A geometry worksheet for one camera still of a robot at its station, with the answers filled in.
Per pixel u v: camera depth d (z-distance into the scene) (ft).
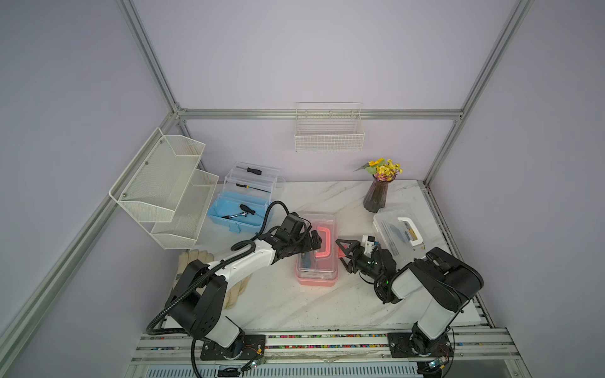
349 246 2.62
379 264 2.30
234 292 2.76
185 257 3.04
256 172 3.64
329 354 2.41
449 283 1.59
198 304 1.41
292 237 2.25
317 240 2.60
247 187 3.54
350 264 2.67
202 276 1.46
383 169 2.99
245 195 3.65
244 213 3.51
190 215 3.02
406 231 2.89
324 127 3.15
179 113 2.99
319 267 2.98
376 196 3.38
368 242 2.80
